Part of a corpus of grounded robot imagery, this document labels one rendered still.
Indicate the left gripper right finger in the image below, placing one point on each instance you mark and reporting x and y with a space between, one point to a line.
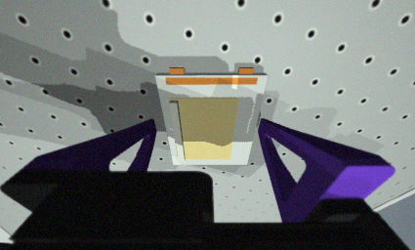
333 171

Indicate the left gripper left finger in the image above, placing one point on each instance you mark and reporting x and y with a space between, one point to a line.
96 154

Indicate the white bar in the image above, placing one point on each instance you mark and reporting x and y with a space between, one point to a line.
176 120

